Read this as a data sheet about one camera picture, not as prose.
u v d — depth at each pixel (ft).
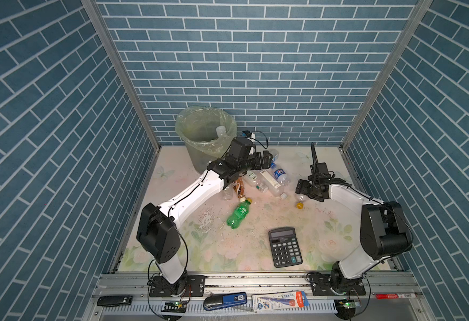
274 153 3.79
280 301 2.29
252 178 3.25
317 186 2.31
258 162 2.28
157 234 1.42
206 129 3.51
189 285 2.38
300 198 3.07
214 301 2.18
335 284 2.19
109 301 2.22
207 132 3.53
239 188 3.16
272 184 3.19
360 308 2.28
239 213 2.93
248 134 2.27
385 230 1.53
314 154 2.83
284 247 2.68
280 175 3.34
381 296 2.37
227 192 3.28
